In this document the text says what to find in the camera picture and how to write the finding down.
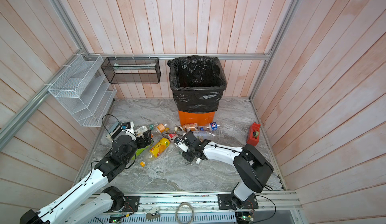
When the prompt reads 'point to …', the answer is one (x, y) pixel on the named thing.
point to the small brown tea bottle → (187, 127)
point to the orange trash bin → (187, 117)
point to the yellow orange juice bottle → (156, 150)
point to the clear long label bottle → (203, 134)
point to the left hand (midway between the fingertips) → (144, 134)
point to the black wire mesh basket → (132, 70)
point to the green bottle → (138, 151)
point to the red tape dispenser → (254, 134)
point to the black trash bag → (198, 83)
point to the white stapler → (114, 130)
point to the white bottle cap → (198, 161)
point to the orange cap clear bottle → (160, 127)
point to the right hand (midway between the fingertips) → (186, 151)
